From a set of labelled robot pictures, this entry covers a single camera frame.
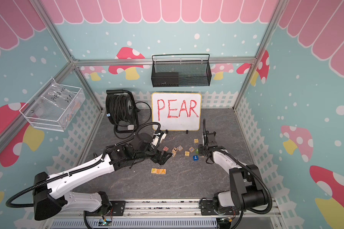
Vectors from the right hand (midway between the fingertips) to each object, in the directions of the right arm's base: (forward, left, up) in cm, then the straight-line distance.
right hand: (203, 147), depth 93 cm
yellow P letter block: (-14, +32, -3) cm, 35 cm away
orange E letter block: (-15, +29, -2) cm, 32 cm away
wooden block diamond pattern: (0, +8, -2) cm, 8 cm away
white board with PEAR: (+23, +17, +11) cm, 31 cm away
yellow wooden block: (-3, +11, -3) cm, 12 cm away
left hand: (-12, +24, +17) cm, 31 cm away
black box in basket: (+32, +24, +31) cm, 50 cm away
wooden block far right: (+7, +4, -3) cm, 8 cm away
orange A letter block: (-14, +26, -3) cm, 29 cm away
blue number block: (-6, +5, -3) cm, 8 cm away
